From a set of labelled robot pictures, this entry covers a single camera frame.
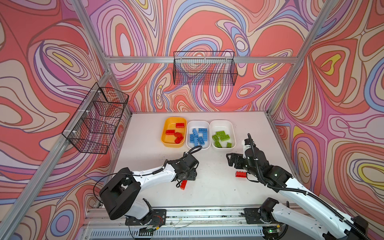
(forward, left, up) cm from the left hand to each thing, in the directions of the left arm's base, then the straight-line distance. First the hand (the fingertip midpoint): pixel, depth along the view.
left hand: (192, 174), depth 86 cm
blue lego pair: (+30, -2, +1) cm, 30 cm away
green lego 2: (+25, -22, +1) cm, 34 cm away
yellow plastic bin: (+25, +17, -2) cm, 30 cm away
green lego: (+30, -20, 0) cm, 36 cm away
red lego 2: (+25, +9, +1) cm, 27 cm away
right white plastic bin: (+36, -25, +2) cm, 44 cm away
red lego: (+37, +9, +1) cm, 38 cm away
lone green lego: (+25, -16, +1) cm, 30 cm away
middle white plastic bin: (+36, -4, +2) cm, 37 cm away
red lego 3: (-6, +5, 0) cm, 8 cm away
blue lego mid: (+31, -7, +2) cm, 32 cm away
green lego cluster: (+20, -17, +1) cm, 26 cm away
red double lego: (+30, +16, +1) cm, 34 cm away
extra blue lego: (+27, -9, 0) cm, 29 cm away
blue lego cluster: (+25, +1, +1) cm, 25 cm away
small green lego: (+20, -24, +1) cm, 31 cm away
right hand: (+2, -22, +14) cm, 26 cm away
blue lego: (+24, -6, 0) cm, 24 cm away
